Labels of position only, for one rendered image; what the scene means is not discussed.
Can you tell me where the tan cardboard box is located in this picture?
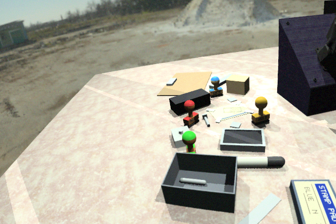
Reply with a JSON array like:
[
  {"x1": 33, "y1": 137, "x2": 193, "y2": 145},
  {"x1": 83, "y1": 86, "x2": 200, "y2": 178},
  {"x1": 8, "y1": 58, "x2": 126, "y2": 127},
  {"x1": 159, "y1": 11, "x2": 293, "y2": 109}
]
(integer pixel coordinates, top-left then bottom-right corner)
[{"x1": 226, "y1": 74, "x2": 250, "y2": 95}]

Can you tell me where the yellow rubber stamp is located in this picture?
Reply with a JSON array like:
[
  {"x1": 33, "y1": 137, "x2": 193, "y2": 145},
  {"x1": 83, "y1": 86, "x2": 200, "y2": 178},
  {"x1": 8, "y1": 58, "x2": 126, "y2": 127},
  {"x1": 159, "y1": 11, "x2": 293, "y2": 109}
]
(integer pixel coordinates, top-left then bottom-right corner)
[{"x1": 251, "y1": 97, "x2": 270, "y2": 126}]

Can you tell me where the white paper card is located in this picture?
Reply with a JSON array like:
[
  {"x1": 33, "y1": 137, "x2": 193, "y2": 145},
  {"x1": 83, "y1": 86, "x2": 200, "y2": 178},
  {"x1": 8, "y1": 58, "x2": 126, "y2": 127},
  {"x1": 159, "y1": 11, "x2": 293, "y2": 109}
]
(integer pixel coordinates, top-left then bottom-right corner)
[{"x1": 206, "y1": 101, "x2": 254, "y2": 122}]

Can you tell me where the red-handled rubber stamp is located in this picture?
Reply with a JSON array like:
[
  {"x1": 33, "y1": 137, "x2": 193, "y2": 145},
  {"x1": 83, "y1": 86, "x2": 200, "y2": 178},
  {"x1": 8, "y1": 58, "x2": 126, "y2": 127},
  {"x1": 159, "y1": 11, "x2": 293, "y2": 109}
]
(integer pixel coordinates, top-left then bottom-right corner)
[{"x1": 183, "y1": 100, "x2": 199, "y2": 129}]

